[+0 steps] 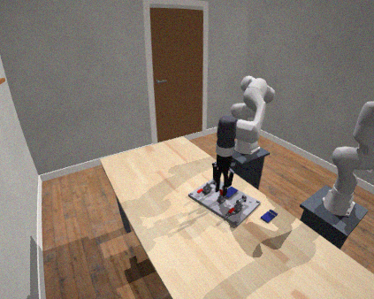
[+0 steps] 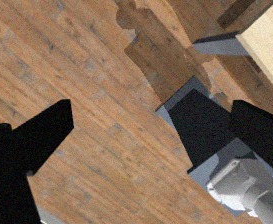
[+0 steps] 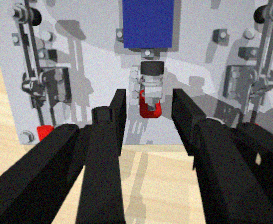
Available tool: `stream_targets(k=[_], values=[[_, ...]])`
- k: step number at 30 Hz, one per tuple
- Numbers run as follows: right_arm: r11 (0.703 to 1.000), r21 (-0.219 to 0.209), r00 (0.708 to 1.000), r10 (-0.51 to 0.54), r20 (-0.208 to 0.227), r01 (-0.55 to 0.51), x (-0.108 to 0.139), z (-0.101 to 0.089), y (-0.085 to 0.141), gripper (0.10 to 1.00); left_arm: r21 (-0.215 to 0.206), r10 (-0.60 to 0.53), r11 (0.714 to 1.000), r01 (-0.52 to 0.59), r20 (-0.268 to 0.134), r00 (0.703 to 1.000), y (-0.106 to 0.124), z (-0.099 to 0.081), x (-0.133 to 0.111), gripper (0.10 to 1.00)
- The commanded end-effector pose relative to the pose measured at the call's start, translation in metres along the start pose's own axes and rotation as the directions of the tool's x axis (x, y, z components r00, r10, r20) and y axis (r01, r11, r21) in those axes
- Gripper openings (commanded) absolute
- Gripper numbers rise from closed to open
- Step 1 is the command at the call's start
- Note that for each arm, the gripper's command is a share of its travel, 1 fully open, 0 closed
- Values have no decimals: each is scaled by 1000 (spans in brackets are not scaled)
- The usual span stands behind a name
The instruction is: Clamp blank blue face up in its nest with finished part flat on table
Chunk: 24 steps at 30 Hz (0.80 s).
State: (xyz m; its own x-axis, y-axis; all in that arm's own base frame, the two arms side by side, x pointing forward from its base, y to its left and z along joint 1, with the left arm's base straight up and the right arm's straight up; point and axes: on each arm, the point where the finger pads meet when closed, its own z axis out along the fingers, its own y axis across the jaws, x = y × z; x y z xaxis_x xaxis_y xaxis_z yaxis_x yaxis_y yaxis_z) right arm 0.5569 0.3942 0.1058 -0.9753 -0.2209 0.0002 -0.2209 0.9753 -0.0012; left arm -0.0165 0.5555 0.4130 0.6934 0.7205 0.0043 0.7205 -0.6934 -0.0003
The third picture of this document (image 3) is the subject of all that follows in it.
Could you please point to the blue flat plate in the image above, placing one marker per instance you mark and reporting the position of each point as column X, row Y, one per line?
column 148, row 23

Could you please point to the grey metal fixture plate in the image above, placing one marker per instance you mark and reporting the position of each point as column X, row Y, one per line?
column 84, row 36

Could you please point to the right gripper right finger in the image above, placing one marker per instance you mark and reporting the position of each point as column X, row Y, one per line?
column 229, row 191

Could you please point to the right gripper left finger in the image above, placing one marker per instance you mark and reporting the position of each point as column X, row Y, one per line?
column 35, row 187

